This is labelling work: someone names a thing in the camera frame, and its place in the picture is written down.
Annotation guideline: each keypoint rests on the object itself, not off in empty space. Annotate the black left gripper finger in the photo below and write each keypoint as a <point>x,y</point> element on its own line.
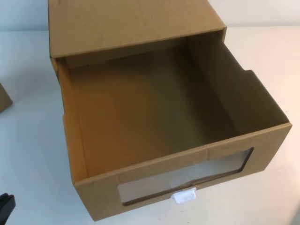
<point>7,205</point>

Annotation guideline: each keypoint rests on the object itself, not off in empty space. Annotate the cardboard drawer with window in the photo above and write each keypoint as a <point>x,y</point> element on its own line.
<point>145,122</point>

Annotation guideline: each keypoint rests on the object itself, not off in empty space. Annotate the white drawer handle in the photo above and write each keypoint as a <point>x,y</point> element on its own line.
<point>184,196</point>

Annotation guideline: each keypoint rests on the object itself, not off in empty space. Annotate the brown cardboard shoebox cabinet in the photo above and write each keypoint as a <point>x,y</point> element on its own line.
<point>83,29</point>

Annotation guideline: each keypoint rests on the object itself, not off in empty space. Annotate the printed brown cardboard box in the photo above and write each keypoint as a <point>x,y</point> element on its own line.
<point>5,100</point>

